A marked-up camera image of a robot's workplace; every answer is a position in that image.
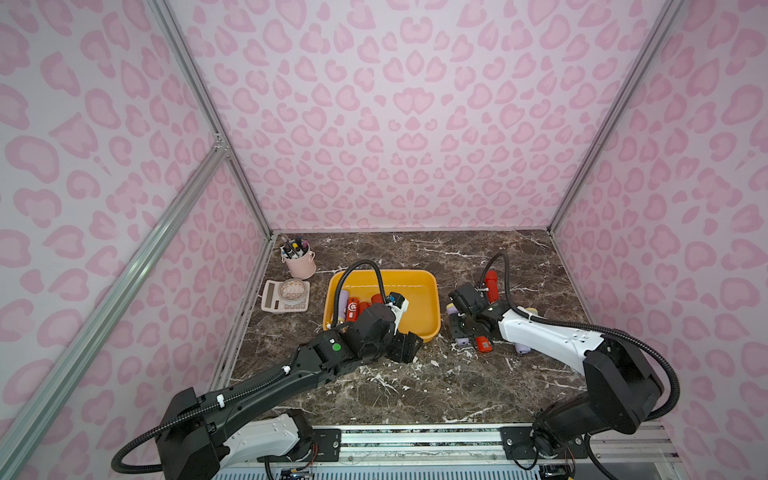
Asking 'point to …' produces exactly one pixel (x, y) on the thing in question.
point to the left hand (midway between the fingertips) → (414, 338)
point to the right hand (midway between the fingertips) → (456, 325)
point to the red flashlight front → (483, 344)
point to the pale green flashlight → (532, 310)
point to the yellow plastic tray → (421, 289)
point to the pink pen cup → (300, 268)
